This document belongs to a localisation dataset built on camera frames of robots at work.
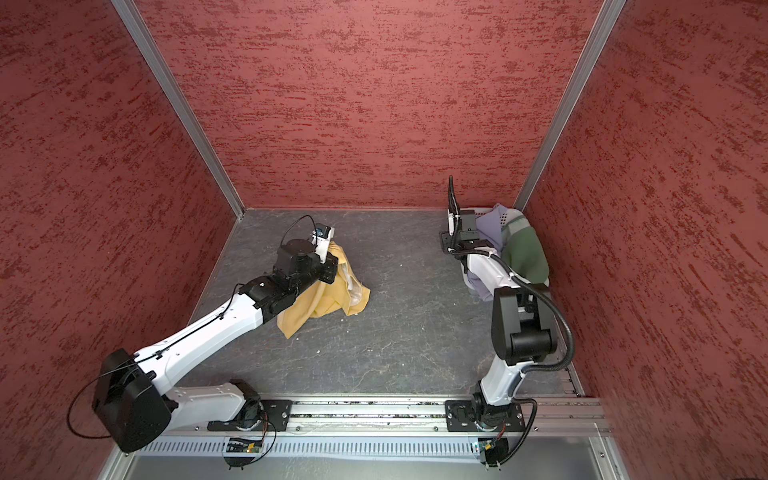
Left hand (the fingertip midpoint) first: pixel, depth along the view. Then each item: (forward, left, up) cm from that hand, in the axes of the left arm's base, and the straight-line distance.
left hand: (334, 257), depth 80 cm
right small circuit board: (-41, -42, -22) cm, 63 cm away
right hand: (+14, -36, -9) cm, 40 cm away
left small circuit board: (-41, +21, -24) cm, 52 cm away
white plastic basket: (+29, -59, -11) cm, 67 cm away
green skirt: (+10, -59, -10) cm, 60 cm away
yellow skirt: (-4, -1, -16) cm, 16 cm away
